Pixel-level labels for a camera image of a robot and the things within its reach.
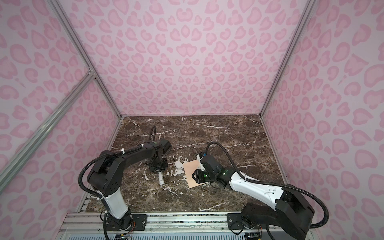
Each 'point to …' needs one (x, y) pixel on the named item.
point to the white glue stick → (161, 179)
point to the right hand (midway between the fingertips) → (194, 176)
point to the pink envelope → (189, 167)
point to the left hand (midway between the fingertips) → (164, 169)
